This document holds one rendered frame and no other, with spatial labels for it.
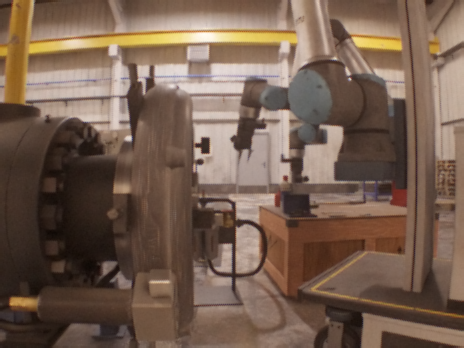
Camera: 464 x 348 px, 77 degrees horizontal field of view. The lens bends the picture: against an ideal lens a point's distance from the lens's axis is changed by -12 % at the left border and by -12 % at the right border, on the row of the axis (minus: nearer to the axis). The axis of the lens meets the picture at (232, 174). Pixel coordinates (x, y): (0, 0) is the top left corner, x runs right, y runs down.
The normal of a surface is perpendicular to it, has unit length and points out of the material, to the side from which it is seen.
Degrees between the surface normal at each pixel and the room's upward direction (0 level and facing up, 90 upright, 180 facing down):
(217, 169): 90
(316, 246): 90
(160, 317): 112
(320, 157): 90
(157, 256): 100
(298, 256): 90
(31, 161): 61
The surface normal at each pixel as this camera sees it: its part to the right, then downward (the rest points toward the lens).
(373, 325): -0.63, 0.00
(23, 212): 0.11, -0.05
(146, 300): 0.04, -0.92
